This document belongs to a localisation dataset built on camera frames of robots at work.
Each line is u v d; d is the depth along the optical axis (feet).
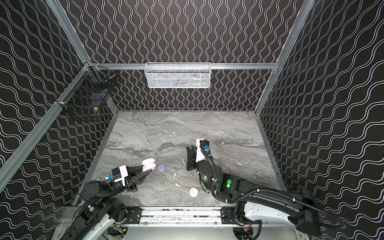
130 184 1.80
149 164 1.97
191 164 1.90
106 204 1.79
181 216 2.48
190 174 2.88
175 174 2.88
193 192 2.68
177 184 2.74
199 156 1.86
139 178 1.86
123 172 1.67
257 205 1.96
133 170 1.92
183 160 3.08
